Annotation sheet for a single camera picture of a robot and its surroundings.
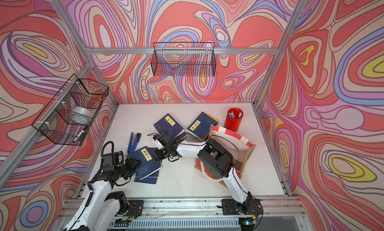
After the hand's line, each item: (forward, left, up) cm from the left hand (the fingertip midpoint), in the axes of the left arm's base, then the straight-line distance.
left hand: (141, 163), depth 84 cm
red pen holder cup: (+25, -56, +9) cm, 62 cm away
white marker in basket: (+3, +27, +21) cm, 34 cm away
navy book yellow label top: (-1, -4, -1) cm, 4 cm away
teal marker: (+31, -56, +7) cm, 64 cm away
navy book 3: (+23, -34, +1) cm, 42 cm away
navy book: (-7, -7, -3) cm, 11 cm away
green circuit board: (-27, +5, -7) cm, 29 cm away
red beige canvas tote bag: (+3, -54, +12) cm, 56 cm away
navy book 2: (+27, -12, +1) cm, 30 cm away
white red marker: (+29, -61, +9) cm, 68 cm away
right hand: (+3, -7, -3) cm, 8 cm away
